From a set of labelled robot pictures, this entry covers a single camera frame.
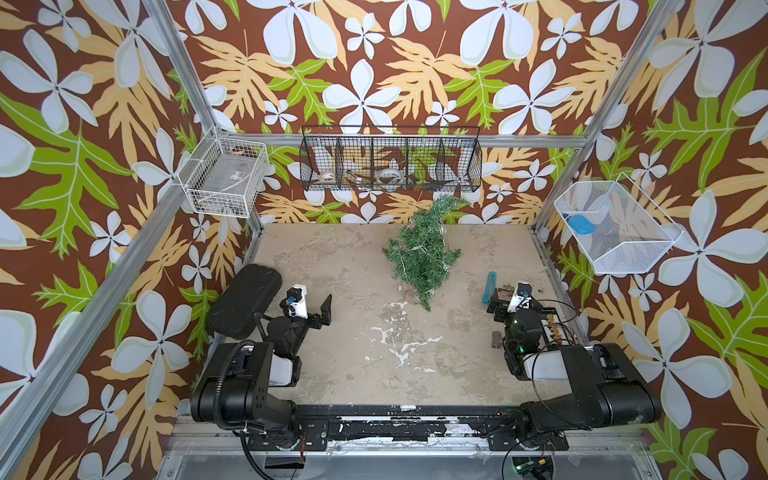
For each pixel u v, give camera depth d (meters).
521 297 0.75
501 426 0.75
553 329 0.91
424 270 0.83
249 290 0.96
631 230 0.78
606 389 0.44
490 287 1.02
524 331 0.68
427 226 0.68
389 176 0.99
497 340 0.88
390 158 0.98
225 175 0.86
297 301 0.74
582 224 0.86
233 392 0.43
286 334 0.68
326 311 0.80
